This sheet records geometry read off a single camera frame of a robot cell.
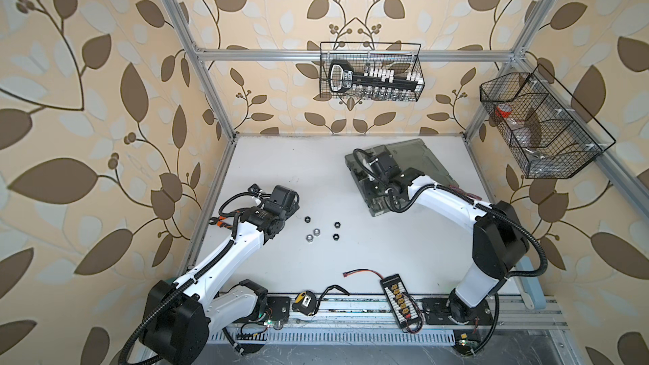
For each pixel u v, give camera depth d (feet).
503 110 2.90
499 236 1.50
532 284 2.47
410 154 3.78
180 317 1.28
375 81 2.74
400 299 2.47
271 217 1.93
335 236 2.92
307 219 3.07
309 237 2.92
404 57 2.98
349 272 2.70
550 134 2.39
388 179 2.22
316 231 2.98
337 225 3.02
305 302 2.42
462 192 3.27
